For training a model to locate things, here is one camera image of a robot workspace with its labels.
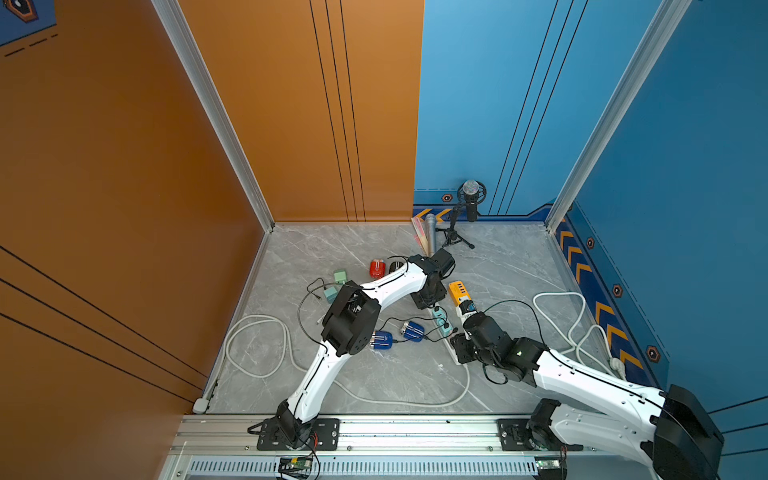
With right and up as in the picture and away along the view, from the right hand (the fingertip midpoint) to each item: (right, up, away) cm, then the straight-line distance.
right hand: (453, 340), depth 83 cm
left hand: (-1, +10, +15) cm, 18 cm away
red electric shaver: (-22, +19, +21) cm, 36 cm away
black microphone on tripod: (+8, +44, +14) cm, 47 cm away
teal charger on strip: (-2, +2, 0) cm, 3 cm away
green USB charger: (-35, +16, +20) cm, 43 cm away
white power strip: (-1, -1, +2) cm, 3 cm away
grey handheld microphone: (-2, +32, +33) cm, 46 cm away
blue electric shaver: (-11, +1, +6) cm, 13 cm away
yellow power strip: (+5, +11, +14) cm, 19 cm away
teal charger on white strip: (-3, +6, +3) cm, 8 cm away
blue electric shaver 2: (-20, -1, +4) cm, 21 cm away
